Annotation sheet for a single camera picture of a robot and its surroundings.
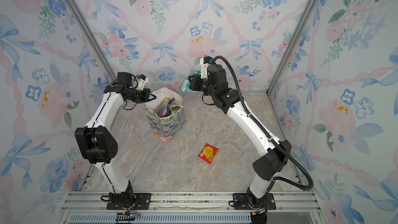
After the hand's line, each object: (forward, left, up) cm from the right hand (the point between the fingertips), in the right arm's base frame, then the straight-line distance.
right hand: (188, 76), depth 70 cm
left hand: (+5, +20, -18) cm, 27 cm away
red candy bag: (-19, -10, -39) cm, 45 cm away
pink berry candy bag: (-5, +12, -18) cm, 22 cm away
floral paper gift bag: (-12, +13, -24) cm, 30 cm away
